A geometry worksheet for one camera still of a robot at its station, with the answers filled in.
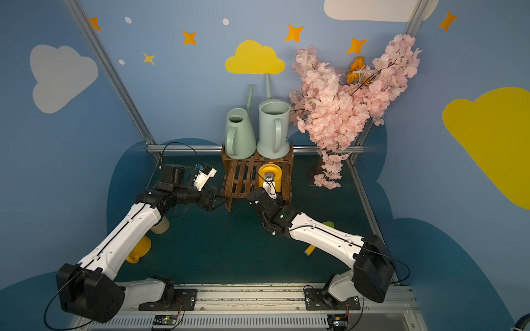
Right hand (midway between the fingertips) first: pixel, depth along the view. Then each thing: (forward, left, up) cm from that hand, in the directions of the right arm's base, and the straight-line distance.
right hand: (269, 190), depth 81 cm
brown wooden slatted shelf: (+11, +14, -6) cm, 19 cm away
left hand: (-3, +18, +3) cm, 19 cm away
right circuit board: (-39, -27, -23) cm, 53 cm away
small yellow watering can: (+8, 0, +5) cm, 9 cm away
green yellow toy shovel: (-15, -19, -20) cm, 31 cm away
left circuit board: (-43, +34, -22) cm, 59 cm away
